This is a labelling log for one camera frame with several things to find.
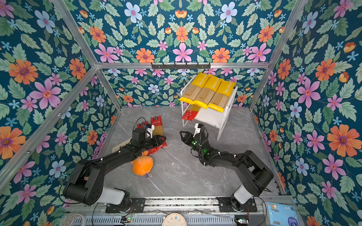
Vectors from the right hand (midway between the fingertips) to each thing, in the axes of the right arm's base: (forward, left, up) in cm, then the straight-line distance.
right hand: (181, 132), depth 84 cm
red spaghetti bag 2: (+14, -6, +3) cm, 15 cm away
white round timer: (-42, +3, -14) cm, 44 cm away
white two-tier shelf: (+13, -19, 0) cm, 23 cm away
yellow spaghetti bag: (+19, -8, +18) cm, 27 cm away
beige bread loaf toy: (-3, +44, -14) cm, 46 cm away
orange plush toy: (-17, +22, -9) cm, 29 cm away
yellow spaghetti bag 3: (+10, -22, +18) cm, 30 cm away
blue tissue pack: (-40, -48, -12) cm, 64 cm away
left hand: (0, +10, -3) cm, 11 cm away
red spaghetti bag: (+16, +31, -13) cm, 37 cm away
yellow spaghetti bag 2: (+13, -15, +18) cm, 27 cm away
